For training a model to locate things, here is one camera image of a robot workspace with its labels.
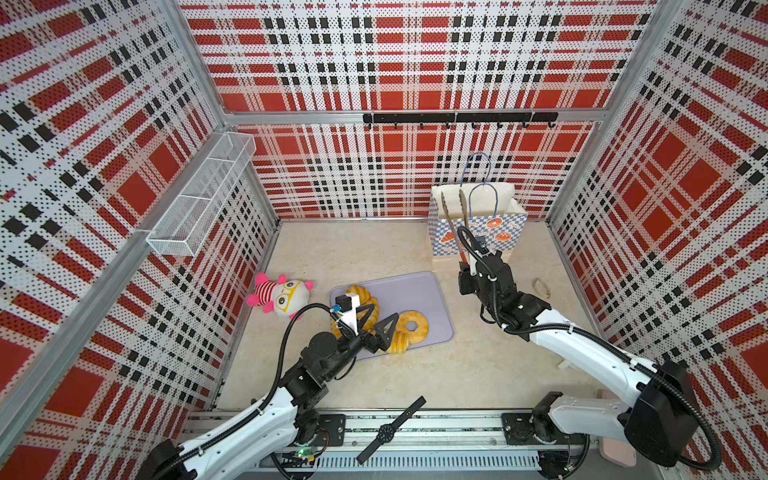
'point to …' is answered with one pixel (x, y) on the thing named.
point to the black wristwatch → (387, 433)
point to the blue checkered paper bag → (476, 206)
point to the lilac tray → (335, 293)
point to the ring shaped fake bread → (407, 316)
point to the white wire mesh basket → (187, 221)
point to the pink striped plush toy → (284, 297)
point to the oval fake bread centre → (335, 329)
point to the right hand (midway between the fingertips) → (467, 264)
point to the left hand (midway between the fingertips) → (387, 315)
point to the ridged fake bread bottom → (400, 342)
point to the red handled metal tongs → (451, 223)
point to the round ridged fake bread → (366, 299)
